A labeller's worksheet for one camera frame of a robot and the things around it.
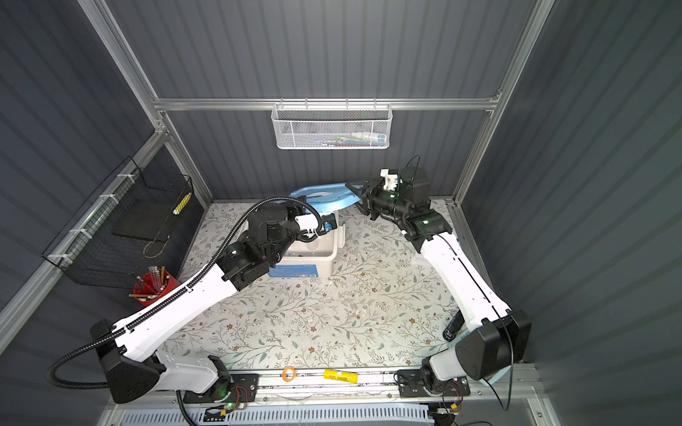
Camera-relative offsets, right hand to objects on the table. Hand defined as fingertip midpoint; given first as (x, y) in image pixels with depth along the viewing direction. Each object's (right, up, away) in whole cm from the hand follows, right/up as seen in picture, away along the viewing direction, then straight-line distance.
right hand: (346, 190), depth 67 cm
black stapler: (+32, -40, +12) cm, 53 cm away
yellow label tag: (+1, -52, +7) cm, 52 cm away
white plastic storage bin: (-11, -19, +16) cm, 28 cm away
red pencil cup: (-61, -28, +16) cm, 70 cm away
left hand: (-12, -2, +1) cm, 12 cm away
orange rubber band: (-18, -53, +9) cm, 57 cm away
